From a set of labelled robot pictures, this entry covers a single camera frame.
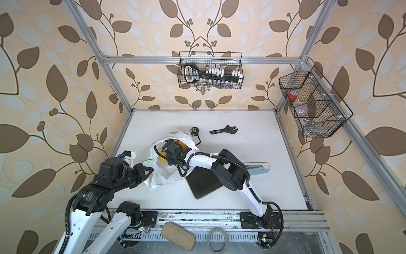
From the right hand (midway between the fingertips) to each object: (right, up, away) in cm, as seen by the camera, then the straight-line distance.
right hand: (171, 156), depth 93 cm
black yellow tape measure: (+13, +14, +12) cm, 23 cm away
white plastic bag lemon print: (0, -5, -17) cm, 18 cm away
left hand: (-1, -1, -24) cm, 24 cm away
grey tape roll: (+27, -30, -20) cm, 46 cm away
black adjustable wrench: (+35, +16, +15) cm, 41 cm away
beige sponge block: (+9, -30, -25) cm, 40 cm away
